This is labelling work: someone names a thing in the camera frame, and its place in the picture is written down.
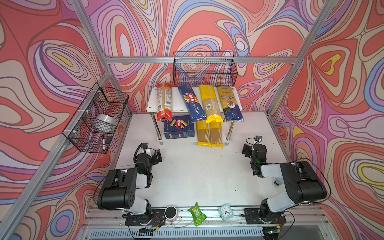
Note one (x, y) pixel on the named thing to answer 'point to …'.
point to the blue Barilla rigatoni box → (179, 126)
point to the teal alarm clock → (225, 211)
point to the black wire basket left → (100, 100)
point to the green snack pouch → (199, 218)
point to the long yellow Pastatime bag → (216, 130)
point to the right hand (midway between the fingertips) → (253, 147)
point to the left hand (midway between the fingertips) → (153, 149)
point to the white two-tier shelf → (178, 106)
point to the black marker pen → (103, 142)
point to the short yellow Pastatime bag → (203, 134)
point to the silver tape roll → (104, 123)
